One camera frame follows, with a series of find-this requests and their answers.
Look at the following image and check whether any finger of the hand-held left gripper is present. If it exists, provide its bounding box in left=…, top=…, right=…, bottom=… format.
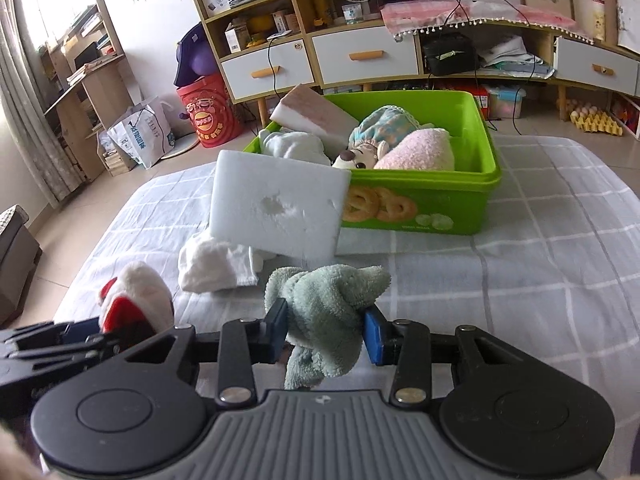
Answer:
left=0, top=317, right=103, bottom=356
left=0, top=340, right=123, bottom=376

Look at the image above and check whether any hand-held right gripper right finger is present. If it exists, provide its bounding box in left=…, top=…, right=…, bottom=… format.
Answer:
left=364, top=308, right=531, bottom=407

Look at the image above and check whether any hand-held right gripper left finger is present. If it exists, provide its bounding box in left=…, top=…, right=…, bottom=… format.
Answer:
left=122, top=299, right=290, bottom=407

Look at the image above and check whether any green fluffy towel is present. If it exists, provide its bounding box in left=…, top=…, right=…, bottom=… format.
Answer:
left=264, top=264, right=392, bottom=391

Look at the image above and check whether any red santa hat plush toy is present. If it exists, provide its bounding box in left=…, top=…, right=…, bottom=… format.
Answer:
left=97, top=260, right=176, bottom=336

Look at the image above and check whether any green plastic bin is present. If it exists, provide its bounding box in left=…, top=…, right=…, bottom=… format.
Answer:
left=243, top=91, right=502, bottom=236

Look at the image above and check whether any pale white cloth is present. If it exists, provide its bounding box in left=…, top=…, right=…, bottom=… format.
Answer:
left=259, top=131, right=332, bottom=167

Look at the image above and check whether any pink fluffy towel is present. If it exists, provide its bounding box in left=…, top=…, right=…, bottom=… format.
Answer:
left=372, top=128, right=456, bottom=172

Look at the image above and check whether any mouse doll with blue bonnet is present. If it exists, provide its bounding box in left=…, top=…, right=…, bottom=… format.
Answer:
left=331, top=105, right=421, bottom=171

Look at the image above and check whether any pink and white sponge block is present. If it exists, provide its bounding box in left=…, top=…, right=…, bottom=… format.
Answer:
left=270, top=84, right=360, bottom=158

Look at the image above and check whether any dark storage stool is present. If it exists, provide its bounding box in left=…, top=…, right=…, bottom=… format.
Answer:
left=0, top=205, right=43, bottom=326

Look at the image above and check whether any white foam board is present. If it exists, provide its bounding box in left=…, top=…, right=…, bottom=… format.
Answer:
left=209, top=149, right=352, bottom=263

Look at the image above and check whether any grey checked blanket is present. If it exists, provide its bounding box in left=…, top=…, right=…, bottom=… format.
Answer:
left=52, top=135, right=640, bottom=411

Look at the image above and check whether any white paper shopping bag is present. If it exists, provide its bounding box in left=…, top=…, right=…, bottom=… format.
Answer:
left=98, top=96, right=176, bottom=170

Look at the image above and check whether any white round floor base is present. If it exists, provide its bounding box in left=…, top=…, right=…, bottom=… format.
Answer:
left=160, top=135, right=201, bottom=161

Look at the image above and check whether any red bucket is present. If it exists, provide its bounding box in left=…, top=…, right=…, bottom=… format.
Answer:
left=176, top=72, right=244, bottom=148

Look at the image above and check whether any grey curtain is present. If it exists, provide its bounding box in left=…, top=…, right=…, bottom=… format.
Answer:
left=0, top=0, right=86, bottom=211

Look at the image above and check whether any red box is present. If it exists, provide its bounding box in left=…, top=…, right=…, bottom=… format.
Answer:
left=470, top=85, right=493, bottom=121

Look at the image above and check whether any white drawer with keyhole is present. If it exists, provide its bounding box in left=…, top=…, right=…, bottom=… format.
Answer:
left=220, top=39, right=317, bottom=102

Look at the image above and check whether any clear storage box blue lid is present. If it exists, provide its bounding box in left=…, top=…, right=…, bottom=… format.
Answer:
left=487, top=85, right=528, bottom=120

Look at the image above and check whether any purple plush toy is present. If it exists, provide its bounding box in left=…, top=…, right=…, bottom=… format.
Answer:
left=174, top=22, right=223, bottom=87

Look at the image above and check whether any black bag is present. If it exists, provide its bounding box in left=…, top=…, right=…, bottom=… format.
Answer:
left=421, top=31, right=478, bottom=76

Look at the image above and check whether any white carton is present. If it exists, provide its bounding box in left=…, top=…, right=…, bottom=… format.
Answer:
left=225, top=17, right=251, bottom=53

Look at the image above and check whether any low wooden stand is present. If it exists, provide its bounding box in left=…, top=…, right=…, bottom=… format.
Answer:
left=417, top=20, right=640, bottom=111

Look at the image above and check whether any pile of folded clothes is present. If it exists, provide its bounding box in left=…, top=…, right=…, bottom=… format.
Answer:
left=475, top=35, right=556, bottom=81

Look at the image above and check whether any yellow egg tray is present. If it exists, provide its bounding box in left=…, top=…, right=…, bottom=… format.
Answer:
left=570, top=100, right=626, bottom=136

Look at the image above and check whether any wooden shelf cabinet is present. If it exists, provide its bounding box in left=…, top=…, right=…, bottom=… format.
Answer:
left=187, top=0, right=426, bottom=111

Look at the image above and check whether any pink fringed cloth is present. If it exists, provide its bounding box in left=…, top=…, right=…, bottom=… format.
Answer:
left=381, top=0, right=596, bottom=43

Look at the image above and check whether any grey drawer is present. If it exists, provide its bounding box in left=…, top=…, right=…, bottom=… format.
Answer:
left=554, top=37, right=640, bottom=93

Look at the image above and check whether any black cable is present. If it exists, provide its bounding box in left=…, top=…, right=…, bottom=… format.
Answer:
left=252, top=35, right=281, bottom=128

